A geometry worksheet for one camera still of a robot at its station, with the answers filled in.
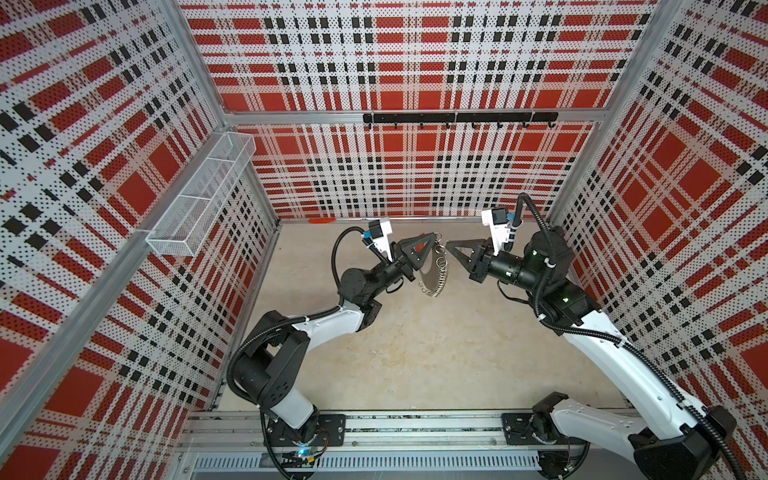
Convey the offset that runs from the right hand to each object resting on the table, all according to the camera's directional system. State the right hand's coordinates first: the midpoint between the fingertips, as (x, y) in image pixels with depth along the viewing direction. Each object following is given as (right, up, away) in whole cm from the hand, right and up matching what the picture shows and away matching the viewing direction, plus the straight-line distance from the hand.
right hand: (449, 248), depth 62 cm
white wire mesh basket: (-77, +8, +28) cm, 82 cm away
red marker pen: (-45, +12, +64) cm, 79 cm away
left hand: (-2, +2, +2) cm, 3 cm away
